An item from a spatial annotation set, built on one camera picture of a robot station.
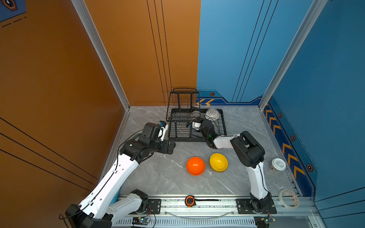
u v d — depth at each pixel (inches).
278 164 32.0
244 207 28.5
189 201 28.6
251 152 22.4
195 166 33.4
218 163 33.0
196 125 35.0
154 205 29.1
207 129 30.9
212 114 44.1
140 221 27.9
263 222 27.5
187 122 34.0
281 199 29.2
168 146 25.0
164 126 25.9
